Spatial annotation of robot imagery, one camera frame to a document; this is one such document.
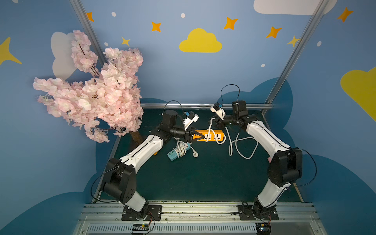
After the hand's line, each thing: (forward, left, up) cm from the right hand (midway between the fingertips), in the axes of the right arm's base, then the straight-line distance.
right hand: (212, 118), depth 85 cm
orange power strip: (-16, +2, +6) cm, 18 cm away
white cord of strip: (-14, +2, +8) cm, 16 cm away
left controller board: (-54, +35, -26) cm, 69 cm away
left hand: (-14, +5, +4) cm, 16 cm away
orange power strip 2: (-13, +35, -22) cm, 44 cm away
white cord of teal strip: (-12, +18, -17) cm, 28 cm away
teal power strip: (-16, +24, -18) cm, 34 cm away
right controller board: (-50, -27, -27) cm, 63 cm away
